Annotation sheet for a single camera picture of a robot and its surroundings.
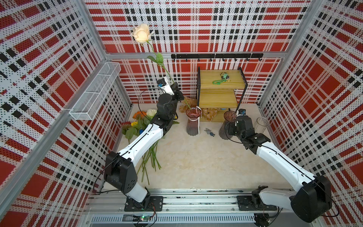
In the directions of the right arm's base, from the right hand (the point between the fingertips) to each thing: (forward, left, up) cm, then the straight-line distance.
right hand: (234, 124), depth 82 cm
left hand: (+12, +31, +21) cm, 40 cm away
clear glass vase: (+1, -17, -2) cm, 17 cm away
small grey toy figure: (+7, +13, -19) cm, 24 cm away
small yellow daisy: (+12, +67, -14) cm, 70 cm away
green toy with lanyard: (+26, +4, +14) cm, 30 cm away
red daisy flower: (+12, +73, -14) cm, 75 cm away
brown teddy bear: (+19, +13, -13) cm, 26 cm away
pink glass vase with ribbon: (+6, +24, -8) cm, 26 cm away
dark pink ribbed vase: (+8, +1, -3) cm, 8 cm away
